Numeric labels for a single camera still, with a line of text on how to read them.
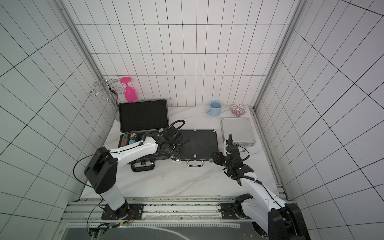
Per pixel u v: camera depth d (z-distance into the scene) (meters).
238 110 1.17
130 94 1.04
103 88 1.04
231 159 0.64
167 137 0.68
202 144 0.91
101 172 0.45
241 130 1.00
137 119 1.00
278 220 0.40
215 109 1.10
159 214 0.73
